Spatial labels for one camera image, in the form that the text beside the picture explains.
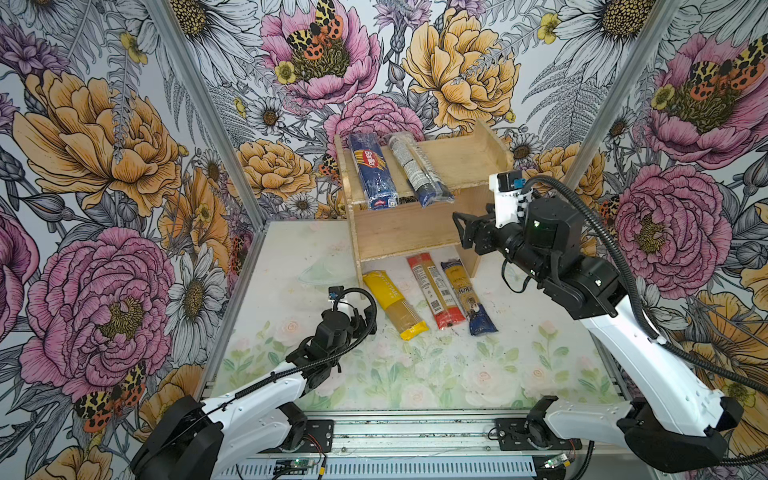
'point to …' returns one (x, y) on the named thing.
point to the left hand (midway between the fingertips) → (360, 313)
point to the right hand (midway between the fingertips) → (470, 221)
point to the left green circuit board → (299, 463)
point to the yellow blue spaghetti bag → (479, 319)
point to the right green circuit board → (554, 462)
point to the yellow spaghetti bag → (405, 318)
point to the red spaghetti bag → (445, 309)
